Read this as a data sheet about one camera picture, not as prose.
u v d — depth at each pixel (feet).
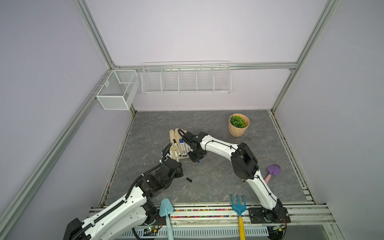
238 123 3.16
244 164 1.86
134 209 1.60
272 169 2.87
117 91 3.09
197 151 2.50
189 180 2.82
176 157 3.04
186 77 3.24
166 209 2.43
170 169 1.87
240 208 2.48
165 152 2.19
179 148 3.22
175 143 3.28
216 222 2.42
